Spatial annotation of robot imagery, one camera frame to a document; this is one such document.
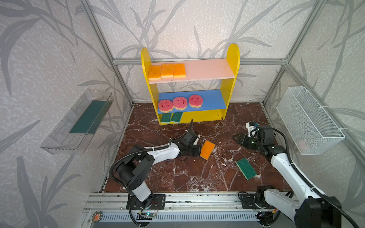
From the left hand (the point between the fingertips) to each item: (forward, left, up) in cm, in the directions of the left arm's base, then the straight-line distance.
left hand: (203, 148), depth 88 cm
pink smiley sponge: (+26, +25, +11) cm, 38 cm away
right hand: (+5, -18, +10) cm, 21 cm away
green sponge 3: (-11, -26, -4) cm, 28 cm away
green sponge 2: (+27, +20, -4) cm, 34 cm away
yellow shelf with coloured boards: (+31, -9, +10) cm, 34 cm away
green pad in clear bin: (-1, +53, +30) cm, 61 cm away
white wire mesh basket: (-5, -46, +29) cm, 55 cm away
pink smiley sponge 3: (+31, +5, +11) cm, 33 cm away
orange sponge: (0, -3, -2) cm, 3 cm away
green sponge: (+27, +27, -4) cm, 38 cm away
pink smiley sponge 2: (+28, +16, +11) cm, 34 cm away
